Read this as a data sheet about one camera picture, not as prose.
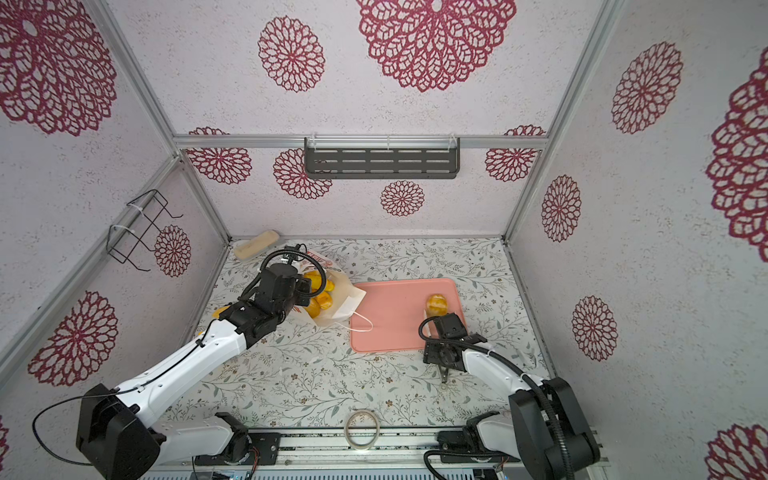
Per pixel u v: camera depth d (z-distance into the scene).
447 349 0.75
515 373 0.49
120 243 0.72
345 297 0.93
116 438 0.38
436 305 0.97
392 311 0.94
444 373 0.85
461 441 0.75
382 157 0.96
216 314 1.00
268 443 0.75
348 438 0.75
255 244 1.15
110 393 0.41
